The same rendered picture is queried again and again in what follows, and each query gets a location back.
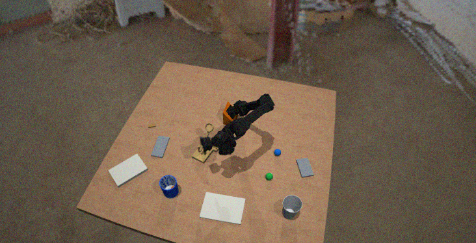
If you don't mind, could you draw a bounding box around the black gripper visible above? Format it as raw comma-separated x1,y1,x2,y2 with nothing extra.
201,137,237,152

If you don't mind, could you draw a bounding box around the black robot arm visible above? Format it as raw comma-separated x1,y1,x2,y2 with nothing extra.
211,94,275,155

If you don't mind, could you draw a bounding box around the blue cup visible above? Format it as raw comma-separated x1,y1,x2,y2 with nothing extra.
159,175,179,199

